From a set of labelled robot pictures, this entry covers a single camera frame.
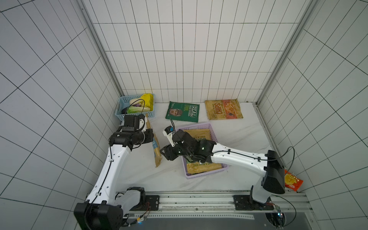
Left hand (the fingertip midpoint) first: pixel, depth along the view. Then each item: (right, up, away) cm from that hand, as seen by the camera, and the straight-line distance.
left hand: (151, 138), depth 76 cm
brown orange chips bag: (+50, +17, +38) cm, 65 cm away
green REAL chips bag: (+16, +16, +38) cm, 44 cm away
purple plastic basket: (+32, +5, +22) cm, 40 cm away
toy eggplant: (-30, +16, +35) cm, 48 cm away
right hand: (+5, -6, -7) cm, 11 cm away
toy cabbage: (-20, +17, +27) cm, 37 cm away
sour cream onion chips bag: (+25, -18, +5) cm, 31 cm away
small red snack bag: (+77, -23, 0) cm, 80 cm away
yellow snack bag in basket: (-10, +25, +34) cm, 44 cm away
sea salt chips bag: (+4, -4, -4) cm, 7 cm away
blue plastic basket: (-34, +23, +42) cm, 58 cm away
